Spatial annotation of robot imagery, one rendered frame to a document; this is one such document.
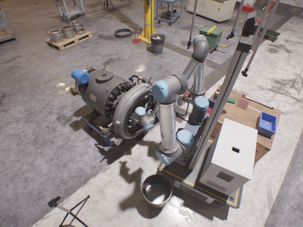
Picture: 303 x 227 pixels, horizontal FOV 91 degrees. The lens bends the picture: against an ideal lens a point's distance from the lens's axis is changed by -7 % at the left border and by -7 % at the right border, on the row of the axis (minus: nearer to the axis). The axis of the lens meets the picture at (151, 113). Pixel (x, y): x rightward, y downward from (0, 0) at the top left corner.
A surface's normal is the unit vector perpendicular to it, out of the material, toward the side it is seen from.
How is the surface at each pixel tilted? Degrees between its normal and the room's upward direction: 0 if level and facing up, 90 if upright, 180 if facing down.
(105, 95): 38
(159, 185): 0
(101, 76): 0
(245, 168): 0
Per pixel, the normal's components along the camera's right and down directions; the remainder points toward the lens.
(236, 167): 0.00, -0.67
